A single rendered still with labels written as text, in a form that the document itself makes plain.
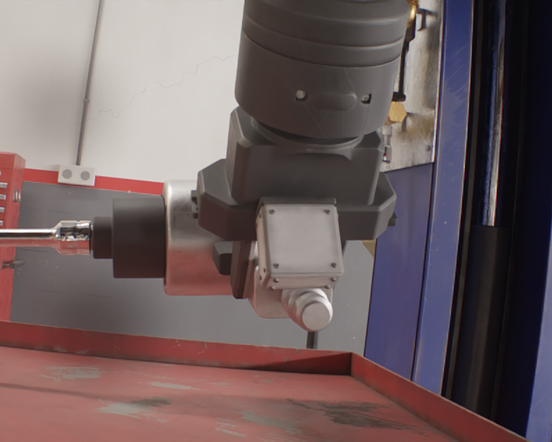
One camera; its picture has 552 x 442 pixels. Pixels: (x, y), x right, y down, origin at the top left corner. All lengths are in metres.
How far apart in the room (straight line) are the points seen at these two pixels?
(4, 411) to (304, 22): 0.31
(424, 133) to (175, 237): 0.53
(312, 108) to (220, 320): 3.17
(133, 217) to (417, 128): 0.56
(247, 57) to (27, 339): 0.45
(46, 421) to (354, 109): 0.27
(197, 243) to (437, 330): 0.50
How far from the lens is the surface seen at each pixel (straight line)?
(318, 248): 0.40
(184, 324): 3.51
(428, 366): 0.99
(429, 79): 1.02
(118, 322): 3.50
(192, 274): 0.57
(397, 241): 1.07
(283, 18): 0.37
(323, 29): 0.36
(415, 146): 1.04
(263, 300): 0.46
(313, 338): 1.23
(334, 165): 0.42
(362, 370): 0.76
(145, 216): 0.57
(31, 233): 0.60
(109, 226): 0.59
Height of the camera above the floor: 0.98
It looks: 1 degrees up
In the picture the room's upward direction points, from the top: 6 degrees clockwise
